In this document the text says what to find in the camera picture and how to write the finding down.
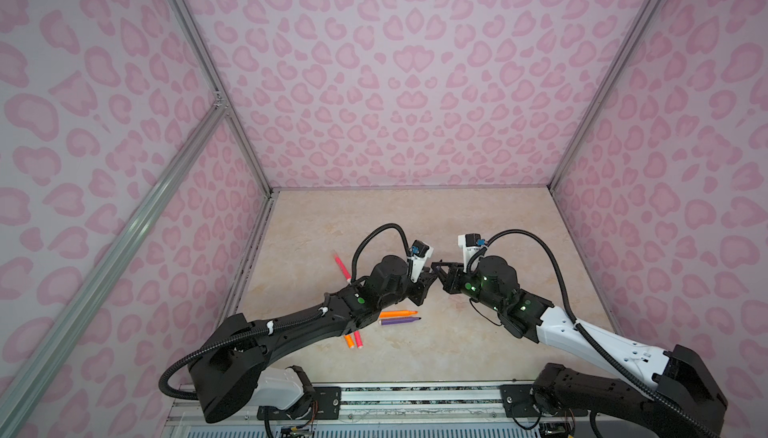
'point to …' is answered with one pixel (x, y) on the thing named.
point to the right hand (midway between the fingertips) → (432, 266)
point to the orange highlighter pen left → (349, 340)
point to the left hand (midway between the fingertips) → (436, 268)
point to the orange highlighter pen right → (396, 313)
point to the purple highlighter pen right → (398, 320)
